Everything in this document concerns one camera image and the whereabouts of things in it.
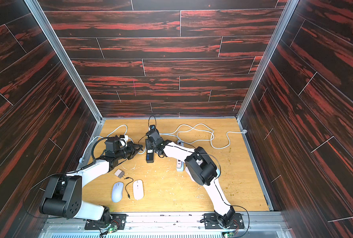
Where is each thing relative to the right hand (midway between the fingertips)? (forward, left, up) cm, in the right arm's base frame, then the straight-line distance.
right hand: (153, 139), depth 98 cm
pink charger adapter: (-23, +18, -5) cm, 29 cm away
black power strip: (-9, +1, -4) cm, 10 cm away
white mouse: (-33, +16, -6) cm, 37 cm away
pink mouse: (-33, +4, -6) cm, 34 cm away
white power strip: (-18, -19, -3) cm, 26 cm away
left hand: (-9, +3, +6) cm, 11 cm away
